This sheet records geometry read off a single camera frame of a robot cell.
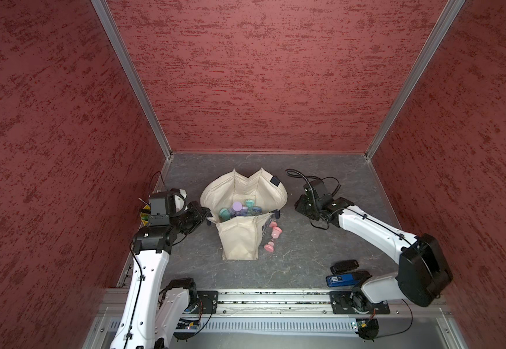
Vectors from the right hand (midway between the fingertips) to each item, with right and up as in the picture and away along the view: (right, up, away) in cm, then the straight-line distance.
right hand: (296, 209), depth 87 cm
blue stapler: (+14, -24, -11) cm, 30 cm away
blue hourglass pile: (-16, -1, +7) cm, 18 cm away
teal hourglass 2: (-30, -3, +3) cm, 30 cm away
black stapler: (+17, -21, -7) cm, 28 cm away
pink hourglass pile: (-8, -11, +2) cm, 14 cm away
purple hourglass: (-25, +1, +3) cm, 25 cm away
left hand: (-32, 0, -14) cm, 35 cm away
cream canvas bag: (-22, -9, -9) cm, 26 cm away
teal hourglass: (-20, +1, +10) cm, 22 cm away
